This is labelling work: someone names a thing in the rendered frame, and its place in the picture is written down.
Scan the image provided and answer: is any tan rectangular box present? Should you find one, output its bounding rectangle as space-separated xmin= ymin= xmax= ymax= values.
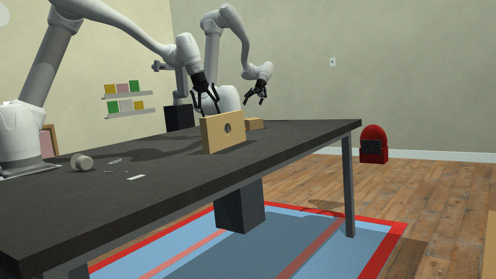
xmin=244 ymin=117 xmax=264 ymax=130

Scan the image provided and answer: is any tan wooden block with round hole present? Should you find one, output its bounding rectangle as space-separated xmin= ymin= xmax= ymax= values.
xmin=199 ymin=110 xmax=246 ymax=154

